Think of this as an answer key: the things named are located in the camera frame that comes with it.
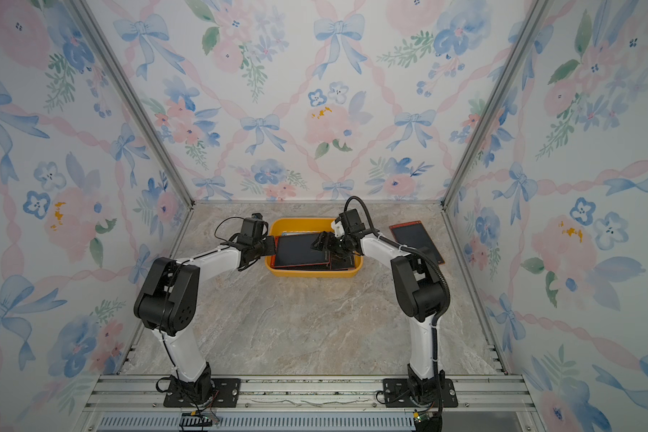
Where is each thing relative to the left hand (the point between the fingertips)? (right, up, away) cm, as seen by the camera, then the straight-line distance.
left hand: (274, 241), depth 100 cm
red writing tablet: (+56, +2, +12) cm, 57 cm away
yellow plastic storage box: (0, +6, +12) cm, 13 cm away
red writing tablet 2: (+23, -6, -8) cm, 26 cm away
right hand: (+16, -1, 0) cm, 16 cm away
